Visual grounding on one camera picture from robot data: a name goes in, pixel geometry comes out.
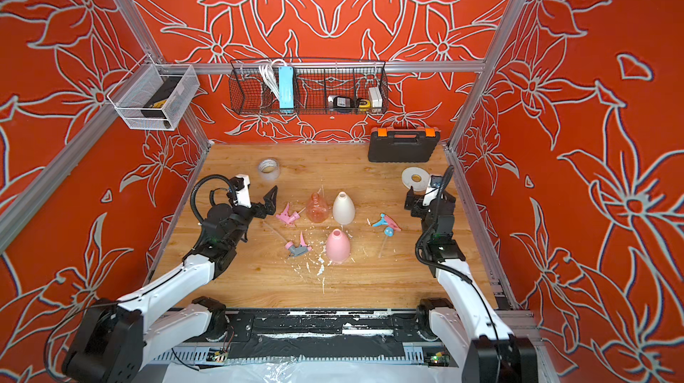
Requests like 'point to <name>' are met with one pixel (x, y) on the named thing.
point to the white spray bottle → (344, 209)
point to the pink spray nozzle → (289, 218)
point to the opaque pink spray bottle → (337, 247)
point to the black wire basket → (321, 87)
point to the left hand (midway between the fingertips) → (263, 184)
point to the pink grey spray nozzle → (299, 249)
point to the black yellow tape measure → (363, 104)
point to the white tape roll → (417, 178)
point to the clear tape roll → (269, 168)
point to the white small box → (376, 100)
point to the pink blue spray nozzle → (391, 224)
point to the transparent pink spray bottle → (317, 208)
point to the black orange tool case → (402, 144)
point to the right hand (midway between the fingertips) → (423, 186)
